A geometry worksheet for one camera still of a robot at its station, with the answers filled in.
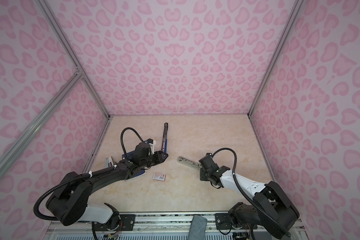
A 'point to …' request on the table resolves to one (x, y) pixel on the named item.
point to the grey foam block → (198, 228)
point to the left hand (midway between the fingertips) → (167, 154)
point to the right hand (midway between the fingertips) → (205, 172)
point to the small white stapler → (109, 162)
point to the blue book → (129, 155)
